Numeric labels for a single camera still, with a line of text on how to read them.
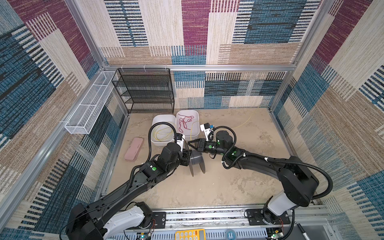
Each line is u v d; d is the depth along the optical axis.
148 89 1.09
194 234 0.69
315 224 0.73
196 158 0.81
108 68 0.92
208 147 0.70
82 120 0.91
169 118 1.09
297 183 0.44
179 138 0.66
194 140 0.76
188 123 1.12
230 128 0.73
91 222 0.39
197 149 0.70
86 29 0.76
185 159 0.63
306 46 0.84
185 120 1.12
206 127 0.74
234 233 0.70
